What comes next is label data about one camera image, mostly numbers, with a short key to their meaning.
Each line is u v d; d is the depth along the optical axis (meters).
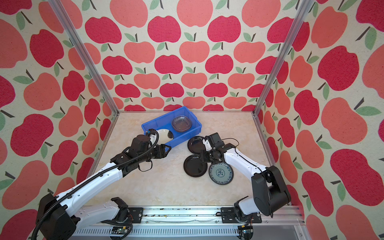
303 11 0.70
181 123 1.11
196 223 0.73
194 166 0.92
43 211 0.40
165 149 0.72
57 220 0.38
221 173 0.88
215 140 0.70
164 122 1.07
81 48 0.84
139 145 0.58
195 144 1.01
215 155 0.66
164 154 0.70
